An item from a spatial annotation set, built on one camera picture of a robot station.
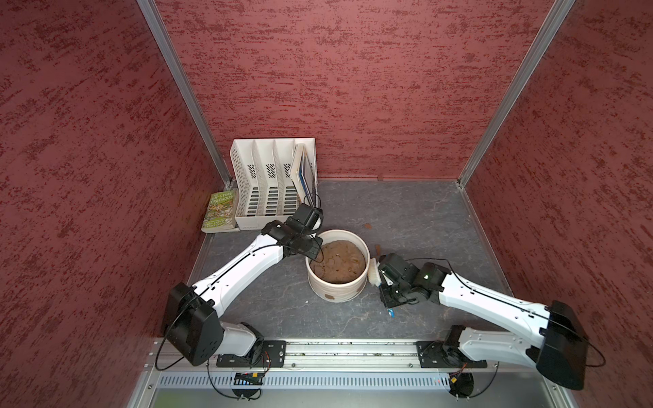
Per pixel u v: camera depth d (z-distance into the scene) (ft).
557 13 2.33
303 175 2.95
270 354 2.43
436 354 2.42
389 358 2.44
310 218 2.08
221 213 3.39
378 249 3.21
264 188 3.84
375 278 2.56
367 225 3.48
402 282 1.96
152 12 2.33
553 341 1.30
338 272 2.60
